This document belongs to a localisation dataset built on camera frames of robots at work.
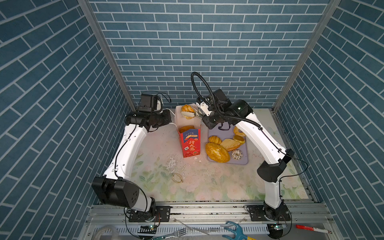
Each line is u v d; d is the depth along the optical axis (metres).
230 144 0.94
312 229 0.69
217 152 0.89
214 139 0.98
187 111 0.79
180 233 0.68
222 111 0.51
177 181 0.84
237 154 0.93
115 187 0.39
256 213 0.74
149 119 0.51
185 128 0.97
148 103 0.56
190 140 0.82
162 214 0.74
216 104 0.52
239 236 0.67
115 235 0.69
